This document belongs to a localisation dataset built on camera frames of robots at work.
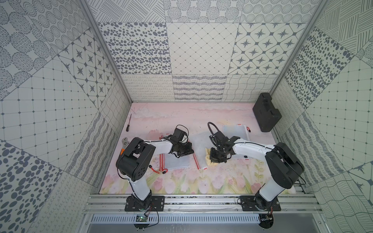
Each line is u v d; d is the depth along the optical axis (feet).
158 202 2.43
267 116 3.01
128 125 3.43
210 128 2.51
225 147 2.20
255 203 2.21
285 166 1.57
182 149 2.68
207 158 2.75
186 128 2.75
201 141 3.21
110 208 2.40
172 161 2.89
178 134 2.55
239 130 3.42
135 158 1.57
